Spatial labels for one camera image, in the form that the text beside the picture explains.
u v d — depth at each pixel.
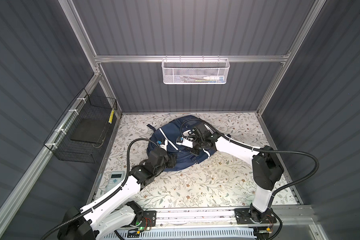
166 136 0.92
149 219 0.72
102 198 0.45
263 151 0.50
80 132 0.72
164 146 0.71
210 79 0.90
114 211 0.52
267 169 0.49
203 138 0.69
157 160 0.58
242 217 0.73
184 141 0.75
